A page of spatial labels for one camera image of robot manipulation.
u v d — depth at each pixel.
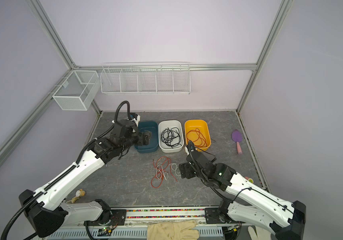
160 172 0.83
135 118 0.63
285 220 0.39
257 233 0.69
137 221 0.74
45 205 0.39
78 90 0.99
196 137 1.05
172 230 0.70
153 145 0.94
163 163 0.94
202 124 1.08
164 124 1.08
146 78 0.99
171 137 1.04
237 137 1.06
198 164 0.52
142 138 0.65
